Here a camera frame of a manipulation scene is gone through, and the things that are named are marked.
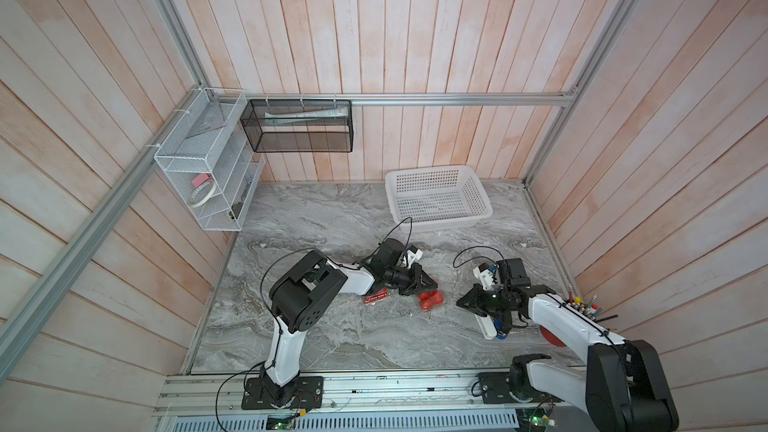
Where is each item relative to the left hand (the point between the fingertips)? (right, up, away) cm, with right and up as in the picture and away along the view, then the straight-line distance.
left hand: (436, 290), depth 85 cm
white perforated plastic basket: (+6, +28, +29) cm, 41 cm away
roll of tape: (-63, +27, -8) cm, 69 cm away
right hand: (+7, -3, +1) cm, 8 cm away
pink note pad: (-67, +32, -3) cm, 74 cm away
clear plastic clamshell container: (-16, -2, +1) cm, 16 cm away
